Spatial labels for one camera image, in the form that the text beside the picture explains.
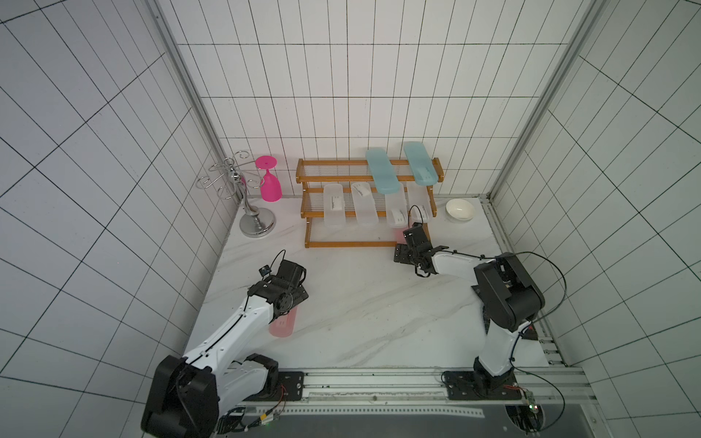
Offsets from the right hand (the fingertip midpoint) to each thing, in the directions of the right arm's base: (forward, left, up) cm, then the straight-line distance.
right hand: (398, 251), depth 100 cm
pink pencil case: (-30, +37, 0) cm, 47 cm away
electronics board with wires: (-48, -32, 0) cm, 58 cm away
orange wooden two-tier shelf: (+9, +31, +27) cm, 42 cm away
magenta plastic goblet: (+15, +49, +16) cm, 53 cm away
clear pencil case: (+7, +24, +17) cm, 30 cm away
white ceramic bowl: (+22, -27, +1) cm, 34 cm away
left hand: (-24, +37, +4) cm, 44 cm away
